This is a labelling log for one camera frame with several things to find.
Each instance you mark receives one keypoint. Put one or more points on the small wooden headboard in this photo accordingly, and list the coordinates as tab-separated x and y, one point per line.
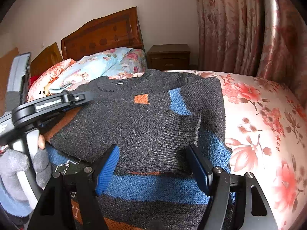
46	59

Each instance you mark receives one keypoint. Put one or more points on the pink floral curtain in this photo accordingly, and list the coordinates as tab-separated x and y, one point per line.
265	38

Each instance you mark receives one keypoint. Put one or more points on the dark wooden nightstand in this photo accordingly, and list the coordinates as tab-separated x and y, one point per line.
168	57

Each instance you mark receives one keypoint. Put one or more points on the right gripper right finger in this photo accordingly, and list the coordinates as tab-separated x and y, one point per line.
251	208

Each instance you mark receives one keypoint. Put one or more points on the pink floral bed quilt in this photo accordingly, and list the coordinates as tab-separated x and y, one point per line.
266	131

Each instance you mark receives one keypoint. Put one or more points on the pink floral pillow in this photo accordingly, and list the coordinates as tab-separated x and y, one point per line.
39	88

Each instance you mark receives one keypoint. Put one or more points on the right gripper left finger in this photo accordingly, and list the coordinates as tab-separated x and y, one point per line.
54	208

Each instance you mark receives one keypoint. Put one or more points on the dark striped knit sweater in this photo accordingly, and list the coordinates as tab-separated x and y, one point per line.
152	119

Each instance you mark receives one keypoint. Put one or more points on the light blue floral pillow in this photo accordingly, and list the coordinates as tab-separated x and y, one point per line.
87	69

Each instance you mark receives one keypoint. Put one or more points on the large wooden headboard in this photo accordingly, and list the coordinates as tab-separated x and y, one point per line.
120	29

